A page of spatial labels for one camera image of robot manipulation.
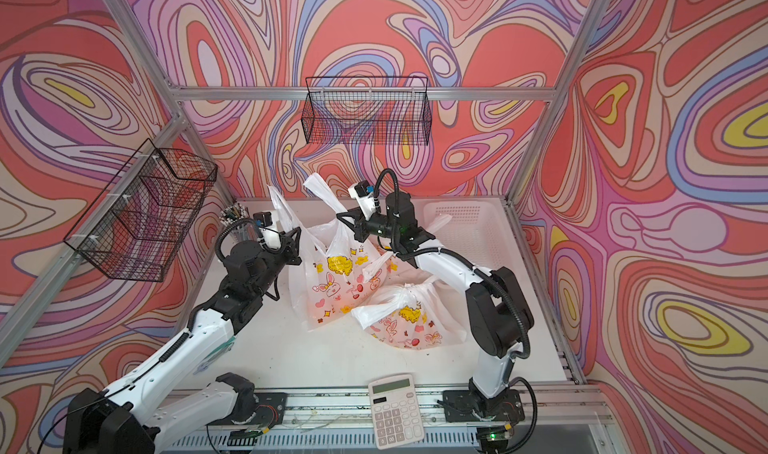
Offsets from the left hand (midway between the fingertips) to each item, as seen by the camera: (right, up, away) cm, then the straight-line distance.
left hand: (302, 229), depth 76 cm
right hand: (+9, +2, +4) cm, 10 cm away
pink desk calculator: (+24, -45, -4) cm, 51 cm away
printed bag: (+17, -12, +10) cm, 23 cm away
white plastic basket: (+57, 0, +32) cm, 66 cm away
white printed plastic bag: (+29, -22, -1) cm, 36 cm away
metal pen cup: (-28, +5, +19) cm, 34 cm away
